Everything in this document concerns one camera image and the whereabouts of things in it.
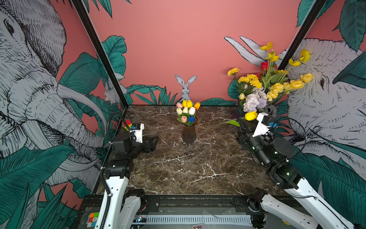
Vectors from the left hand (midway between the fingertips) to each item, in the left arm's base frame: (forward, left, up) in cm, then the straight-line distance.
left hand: (154, 136), depth 73 cm
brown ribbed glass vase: (+12, -19, -16) cm, 27 cm away
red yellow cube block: (+25, +25, -21) cm, 41 cm away
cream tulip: (+13, -13, +5) cm, 19 cm away
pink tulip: (+6, -16, +6) cm, 18 cm away
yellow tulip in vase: (+15, -18, +8) cm, 25 cm away
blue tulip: (+6, -20, +5) cm, 21 cm away
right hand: (-3, -37, +18) cm, 42 cm away
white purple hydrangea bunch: (+18, -59, +6) cm, 62 cm away
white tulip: (+11, -20, +7) cm, 24 cm away
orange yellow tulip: (+15, -24, +6) cm, 29 cm away
